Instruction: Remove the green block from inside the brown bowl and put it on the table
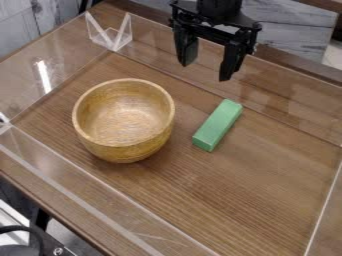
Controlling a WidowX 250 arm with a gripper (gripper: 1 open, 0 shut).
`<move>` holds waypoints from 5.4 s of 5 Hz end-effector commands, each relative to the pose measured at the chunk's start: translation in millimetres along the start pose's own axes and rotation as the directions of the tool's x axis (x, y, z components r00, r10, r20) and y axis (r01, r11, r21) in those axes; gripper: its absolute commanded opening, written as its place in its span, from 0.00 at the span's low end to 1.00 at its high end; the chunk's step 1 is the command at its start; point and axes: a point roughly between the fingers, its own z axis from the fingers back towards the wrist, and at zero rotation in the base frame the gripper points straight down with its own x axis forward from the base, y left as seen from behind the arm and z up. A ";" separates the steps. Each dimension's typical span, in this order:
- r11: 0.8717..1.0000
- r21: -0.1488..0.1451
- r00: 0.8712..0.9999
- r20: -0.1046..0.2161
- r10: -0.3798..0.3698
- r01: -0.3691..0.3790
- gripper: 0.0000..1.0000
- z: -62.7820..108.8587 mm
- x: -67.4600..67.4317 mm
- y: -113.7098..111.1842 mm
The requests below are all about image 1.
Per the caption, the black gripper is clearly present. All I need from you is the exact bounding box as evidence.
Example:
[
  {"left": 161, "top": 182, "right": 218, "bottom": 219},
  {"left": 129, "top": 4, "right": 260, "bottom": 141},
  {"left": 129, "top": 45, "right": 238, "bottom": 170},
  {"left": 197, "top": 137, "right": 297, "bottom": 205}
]
[{"left": 170, "top": 0, "right": 262, "bottom": 81}]

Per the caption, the green rectangular block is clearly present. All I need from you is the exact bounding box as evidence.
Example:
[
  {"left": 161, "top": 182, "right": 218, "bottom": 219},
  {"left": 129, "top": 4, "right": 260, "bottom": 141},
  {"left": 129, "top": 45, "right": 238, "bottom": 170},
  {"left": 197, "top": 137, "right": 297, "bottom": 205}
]
[{"left": 193, "top": 99, "right": 244, "bottom": 152}]

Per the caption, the brown wooden bowl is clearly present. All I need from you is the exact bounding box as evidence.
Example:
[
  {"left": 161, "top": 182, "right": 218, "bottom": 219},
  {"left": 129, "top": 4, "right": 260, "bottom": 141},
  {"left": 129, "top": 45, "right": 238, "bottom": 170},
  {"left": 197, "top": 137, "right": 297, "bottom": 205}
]
[{"left": 73, "top": 78, "right": 175, "bottom": 163}]

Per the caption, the clear acrylic corner bracket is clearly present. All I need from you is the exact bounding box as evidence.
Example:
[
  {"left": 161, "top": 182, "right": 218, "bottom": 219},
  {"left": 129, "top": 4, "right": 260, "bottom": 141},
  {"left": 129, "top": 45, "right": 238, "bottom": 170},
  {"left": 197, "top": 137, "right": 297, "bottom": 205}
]
[{"left": 85, "top": 12, "right": 133, "bottom": 52}]

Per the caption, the clear acrylic tray wall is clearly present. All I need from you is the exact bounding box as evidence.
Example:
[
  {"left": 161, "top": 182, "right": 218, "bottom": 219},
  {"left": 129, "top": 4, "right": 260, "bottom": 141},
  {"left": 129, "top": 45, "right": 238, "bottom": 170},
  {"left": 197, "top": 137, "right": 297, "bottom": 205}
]
[{"left": 0, "top": 17, "right": 342, "bottom": 256}]

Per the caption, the black cable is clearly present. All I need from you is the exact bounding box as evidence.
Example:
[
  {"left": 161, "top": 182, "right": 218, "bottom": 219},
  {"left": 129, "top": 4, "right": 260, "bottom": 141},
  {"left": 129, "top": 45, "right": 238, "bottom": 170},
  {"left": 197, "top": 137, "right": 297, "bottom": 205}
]
[{"left": 0, "top": 225, "right": 46, "bottom": 256}]

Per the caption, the black table frame bracket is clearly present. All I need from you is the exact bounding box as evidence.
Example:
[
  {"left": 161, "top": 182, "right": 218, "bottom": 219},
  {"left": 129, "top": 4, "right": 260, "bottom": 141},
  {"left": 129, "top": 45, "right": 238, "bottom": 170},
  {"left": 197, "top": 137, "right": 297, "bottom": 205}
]
[{"left": 30, "top": 209, "right": 77, "bottom": 256}]

